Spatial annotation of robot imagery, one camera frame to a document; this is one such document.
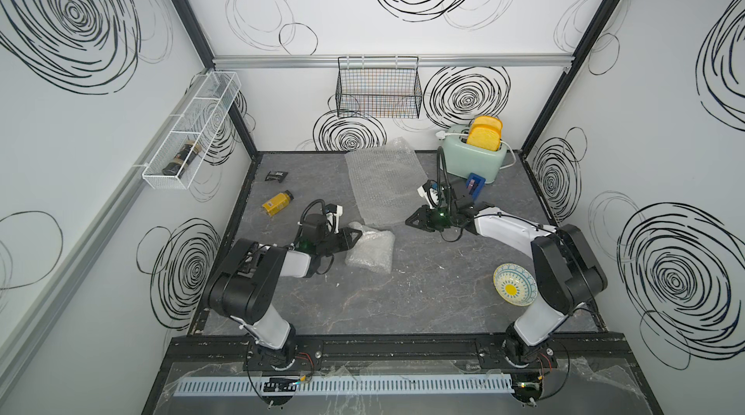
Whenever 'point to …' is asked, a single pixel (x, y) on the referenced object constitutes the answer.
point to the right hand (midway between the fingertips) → (407, 223)
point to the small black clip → (278, 175)
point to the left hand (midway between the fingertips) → (360, 234)
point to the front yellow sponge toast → (484, 137)
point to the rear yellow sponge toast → (488, 121)
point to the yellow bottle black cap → (275, 204)
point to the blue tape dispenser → (474, 184)
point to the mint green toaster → (463, 158)
